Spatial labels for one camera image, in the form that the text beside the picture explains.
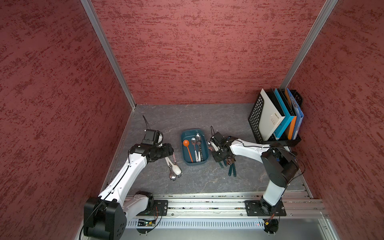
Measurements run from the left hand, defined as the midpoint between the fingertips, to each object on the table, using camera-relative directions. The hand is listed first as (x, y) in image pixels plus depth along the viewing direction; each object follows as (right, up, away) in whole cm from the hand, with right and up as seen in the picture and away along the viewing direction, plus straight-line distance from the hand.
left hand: (167, 154), depth 82 cm
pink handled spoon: (+6, -13, +4) cm, 15 cm away
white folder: (+58, +21, 0) cm, 62 cm away
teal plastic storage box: (+9, +9, +22) cm, 25 cm away
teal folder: (+65, +20, -5) cm, 68 cm away
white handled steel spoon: (+2, -14, +3) cm, 14 cm away
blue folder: (+72, +23, -3) cm, 76 cm away
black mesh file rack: (+57, +22, +19) cm, 64 cm away
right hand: (+30, -6, +10) cm, 32 cm away
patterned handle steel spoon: (+17, +8, +18) cm, 26 cm away
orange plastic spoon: (+9, +4, +16) cm, 19 cm away
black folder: (+60, +35, +4) cm, 70 cm away
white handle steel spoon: (+14, +6, +16) cm, 22 cm away
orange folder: (+73, +12, +5) cm, 75 cm away
